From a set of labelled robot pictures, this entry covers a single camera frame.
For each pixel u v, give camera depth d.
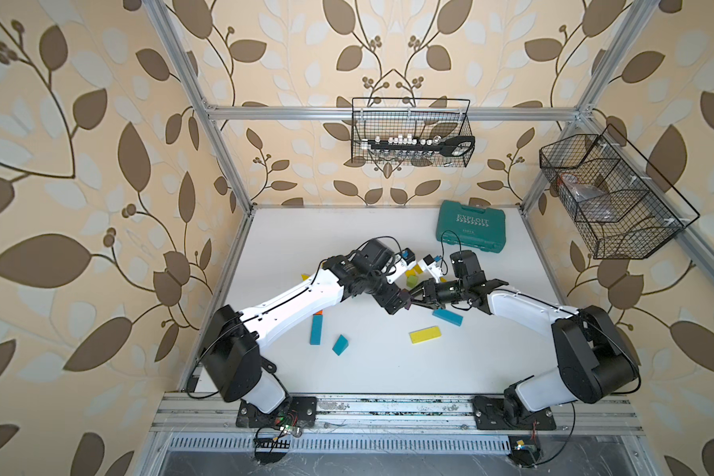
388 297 0.69
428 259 0.83
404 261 0.69
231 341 0.43
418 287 0.79
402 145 0.82
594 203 0.70
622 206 0.73
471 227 1.08
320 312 0.93
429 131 0.96
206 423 0.74
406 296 0.71
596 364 0.44
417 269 0.83
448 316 0.91
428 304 0.76
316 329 0.89
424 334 0.88
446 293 0.75
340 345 0.85
